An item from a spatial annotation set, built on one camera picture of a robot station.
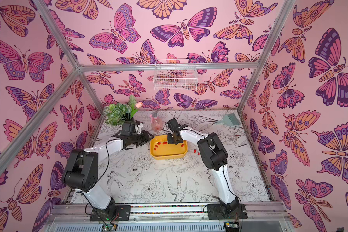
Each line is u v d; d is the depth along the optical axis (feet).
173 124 2.71
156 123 3.57
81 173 1.54
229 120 3.71
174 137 2.81
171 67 3.10
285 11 2.30
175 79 3.46
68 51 2.80
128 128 2.45
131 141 2.56
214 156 1.84
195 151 3.19
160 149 3.21
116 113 2.74
